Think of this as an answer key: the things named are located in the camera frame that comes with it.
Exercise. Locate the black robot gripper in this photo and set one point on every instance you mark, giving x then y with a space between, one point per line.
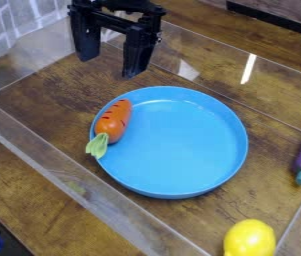
88 18

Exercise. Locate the blue round tray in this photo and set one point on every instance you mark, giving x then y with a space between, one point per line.
184 146

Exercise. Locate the yellow toy lemon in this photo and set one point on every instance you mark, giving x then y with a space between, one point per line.
249 238

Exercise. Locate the white grid curtain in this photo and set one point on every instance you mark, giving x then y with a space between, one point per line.
23 16

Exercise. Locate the orange toy carrot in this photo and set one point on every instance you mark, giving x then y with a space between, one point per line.
109 128

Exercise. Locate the clear acrylic enclosure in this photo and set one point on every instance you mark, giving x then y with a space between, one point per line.
61 203

